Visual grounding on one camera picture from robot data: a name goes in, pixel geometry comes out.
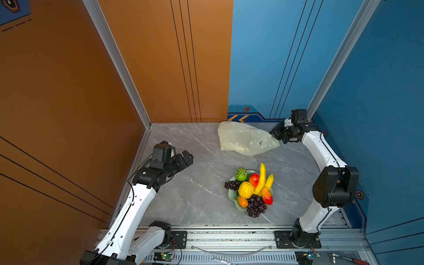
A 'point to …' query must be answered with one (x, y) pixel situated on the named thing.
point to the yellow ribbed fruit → (245, 189)
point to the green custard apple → (240, 174)
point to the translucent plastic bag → (243, 138)
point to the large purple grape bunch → (255, 206)
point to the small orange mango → (243, 201)
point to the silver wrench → (213, 258)
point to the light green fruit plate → (233, 195)
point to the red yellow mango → (266, 196)
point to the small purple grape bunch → (232, 185)
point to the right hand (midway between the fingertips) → (267, 131)
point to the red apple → (254, 180)
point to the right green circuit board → (309, 256)
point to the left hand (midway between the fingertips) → (187, 158)
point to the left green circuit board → (165, 256)
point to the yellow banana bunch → (263, 183)
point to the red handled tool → (355, 261)
